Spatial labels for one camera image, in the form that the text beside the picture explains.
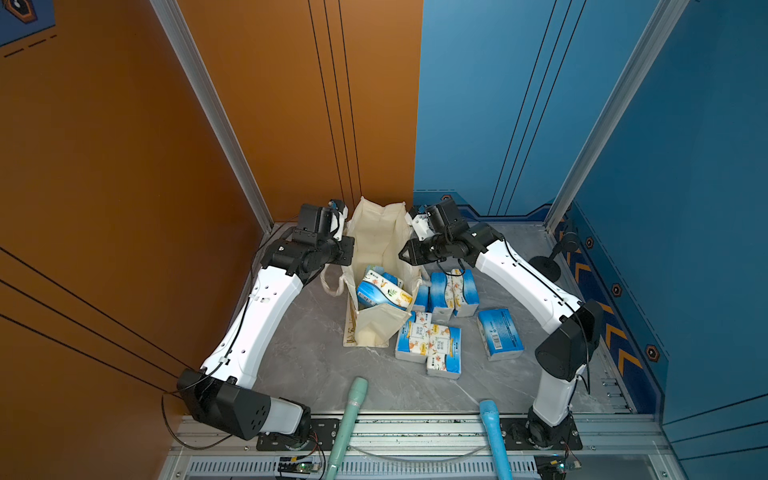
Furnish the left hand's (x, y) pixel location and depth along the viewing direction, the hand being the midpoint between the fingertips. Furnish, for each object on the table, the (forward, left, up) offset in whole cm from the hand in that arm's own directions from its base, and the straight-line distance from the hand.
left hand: (348, 240), depth 77 cm
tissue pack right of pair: (-20, -26, -23) cm, 40 cm away
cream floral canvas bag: (+14, -8, -14) cm, 22 cm away
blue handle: (-35, -37, -26) cm, 57 cm away
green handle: (-30, -3, -26) cm, 40 cm away
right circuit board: (-45, -50, -29) cm, 73 cm away
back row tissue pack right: (-3, -35, -21) cm, 41 cm away
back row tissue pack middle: (-8, -26, -23) cm, 36 cm away
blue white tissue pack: (-12, -7, -4) cm, 15 cm away
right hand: (-1, -15, -5) cm, 15 cm away
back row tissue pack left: (-5, -20, -21) cm, 30 cm away
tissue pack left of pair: (-18, -17, -22) cm, 33 cm away
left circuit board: (-46, +9, -29) cm, 55 cm away
